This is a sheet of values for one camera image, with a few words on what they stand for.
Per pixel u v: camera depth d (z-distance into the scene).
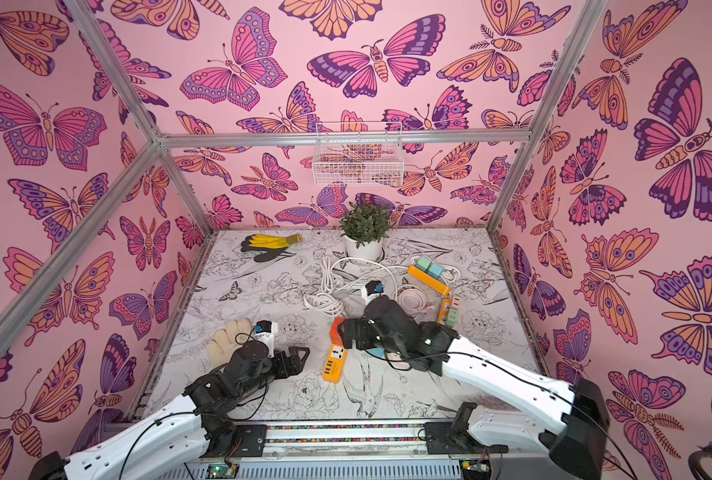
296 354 0.73
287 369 0.70
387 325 0.54
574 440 0.37
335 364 0.83
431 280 1.01
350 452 0.73
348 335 0.64
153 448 0.50
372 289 0.65
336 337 0.70
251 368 0.61
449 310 0.91
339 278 1.00
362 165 1.06
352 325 0.64
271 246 1.13
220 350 0.88
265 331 0.73
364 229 0.95
